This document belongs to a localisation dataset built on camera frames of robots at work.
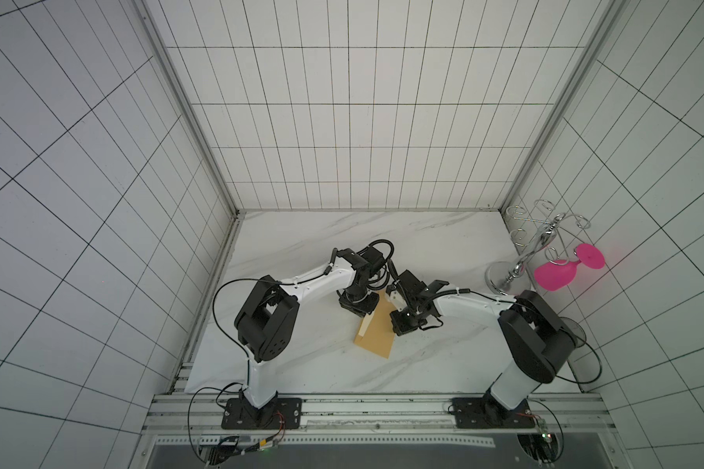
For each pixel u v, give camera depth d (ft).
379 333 2.81
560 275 2.61
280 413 2.37
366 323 2.86
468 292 1.90
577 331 2.47
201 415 2.44
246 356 1.72
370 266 2.37
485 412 2.13
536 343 1.48
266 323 1.57
